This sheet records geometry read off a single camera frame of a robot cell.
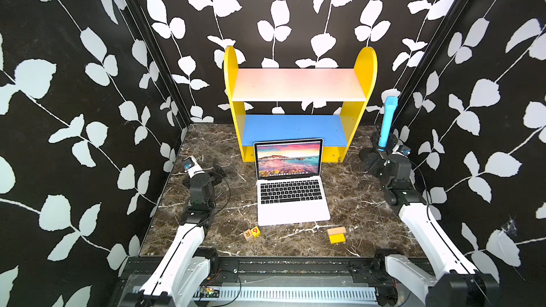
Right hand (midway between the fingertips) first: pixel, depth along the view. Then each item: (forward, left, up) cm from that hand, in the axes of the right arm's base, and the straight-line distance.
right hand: (374, 154), depth 82 cm
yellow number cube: (-25, +46, -18) cm, 55 cm away
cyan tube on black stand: (+8, -7, 0) cm, 10 cm away
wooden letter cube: (-26, +49, -18) cm, 58 cm away
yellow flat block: (-26, +14, -21) cm, 36 cm away
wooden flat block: (-23, +14, -21) cm, 34 cm away
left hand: (-4, +65, +1) cm, 65 cm away
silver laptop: (-2, +33, -19) cm, 38 cm away
